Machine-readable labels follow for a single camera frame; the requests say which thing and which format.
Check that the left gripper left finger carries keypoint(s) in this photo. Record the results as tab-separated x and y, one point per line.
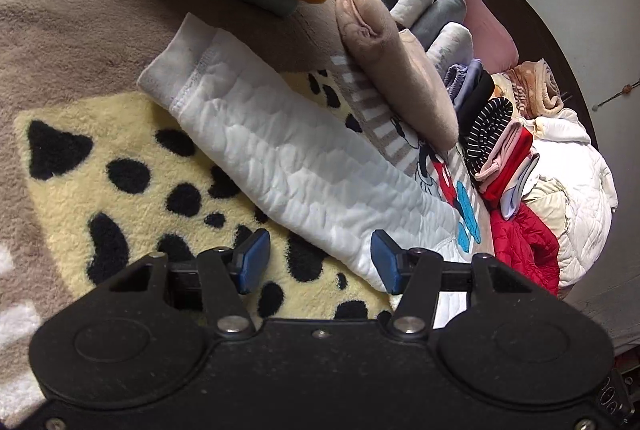
212	286

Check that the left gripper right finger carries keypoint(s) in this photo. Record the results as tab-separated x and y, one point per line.
430	289

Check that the white quilted jacket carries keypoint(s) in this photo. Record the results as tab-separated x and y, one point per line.
297	162

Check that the red quilted jacket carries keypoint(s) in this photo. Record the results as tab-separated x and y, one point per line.
526	244

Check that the pink folded garment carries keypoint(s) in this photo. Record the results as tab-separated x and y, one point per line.
500	153

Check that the striped black white garment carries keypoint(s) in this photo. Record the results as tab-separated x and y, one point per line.
485	131

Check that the red folded garment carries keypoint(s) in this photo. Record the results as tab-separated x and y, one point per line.
520	151

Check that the white quilted blanket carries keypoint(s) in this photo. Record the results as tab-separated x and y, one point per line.
572	191

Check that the dark purple folded garment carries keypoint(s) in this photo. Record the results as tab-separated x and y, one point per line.
469	87

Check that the beige folded fleece garment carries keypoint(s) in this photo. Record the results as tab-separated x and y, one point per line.
399	68

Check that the tan plush blanket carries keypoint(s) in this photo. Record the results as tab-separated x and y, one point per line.
535	90

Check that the pink pillow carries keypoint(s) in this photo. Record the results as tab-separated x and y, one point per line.
493	44

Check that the grey folded garment row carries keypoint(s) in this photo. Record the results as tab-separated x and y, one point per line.
438	27

